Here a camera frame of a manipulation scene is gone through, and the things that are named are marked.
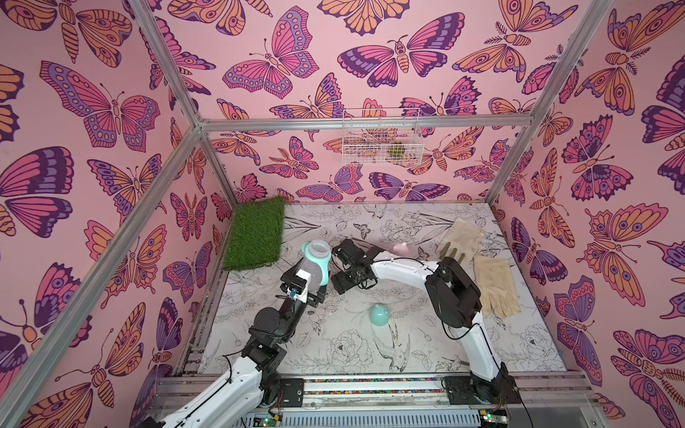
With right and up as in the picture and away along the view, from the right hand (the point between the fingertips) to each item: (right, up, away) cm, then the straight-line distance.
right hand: (344, 278), depth 96 cm
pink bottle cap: (+18, +11, -13) cm, 25 cm away
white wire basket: (+13, +51, -1) cm, 52 cm away
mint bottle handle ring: (-4, +10, -33) cm, 35 cm away
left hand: (-8, +9, -24) cm, 27 cm away
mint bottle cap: (+11, -10, -10) cm, 18 cm away
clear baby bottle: (-6, +13, -31) cm, 34 cm away
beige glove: (+53, -3, -3) cm, 54 cm away
